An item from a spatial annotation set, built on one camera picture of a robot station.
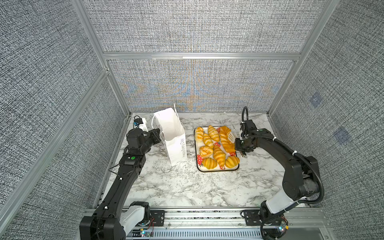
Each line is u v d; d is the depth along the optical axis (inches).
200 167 35.7
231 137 38.3
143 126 27.0
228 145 37.4
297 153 19.1
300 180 18.0
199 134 39.5
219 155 36.2
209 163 34.6
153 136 26.9
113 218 15.6
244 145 30.0
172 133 38.4
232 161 34.6
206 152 36.4
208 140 39.2
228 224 28.8
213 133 40.3
